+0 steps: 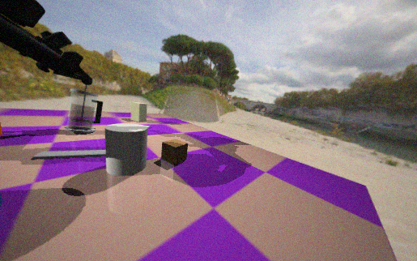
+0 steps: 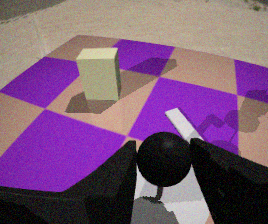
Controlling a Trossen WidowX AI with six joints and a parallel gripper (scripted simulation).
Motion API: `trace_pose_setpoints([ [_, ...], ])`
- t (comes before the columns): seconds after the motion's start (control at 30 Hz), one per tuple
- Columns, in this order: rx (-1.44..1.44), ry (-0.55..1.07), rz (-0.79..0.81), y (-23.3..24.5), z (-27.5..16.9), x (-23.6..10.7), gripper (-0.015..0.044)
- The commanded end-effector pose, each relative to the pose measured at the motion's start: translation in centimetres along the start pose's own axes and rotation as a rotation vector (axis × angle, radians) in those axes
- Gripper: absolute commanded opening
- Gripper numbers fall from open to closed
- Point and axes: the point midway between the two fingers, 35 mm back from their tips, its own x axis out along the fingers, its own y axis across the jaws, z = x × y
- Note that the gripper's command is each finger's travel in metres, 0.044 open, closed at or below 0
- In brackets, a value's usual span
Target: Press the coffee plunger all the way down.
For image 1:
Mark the pale yellow rectangular block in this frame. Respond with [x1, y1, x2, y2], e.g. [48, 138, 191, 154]
[130, 102, 147, 122]

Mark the brown cube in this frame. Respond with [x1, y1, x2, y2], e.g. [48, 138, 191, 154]
[161, 139, 188, 165]

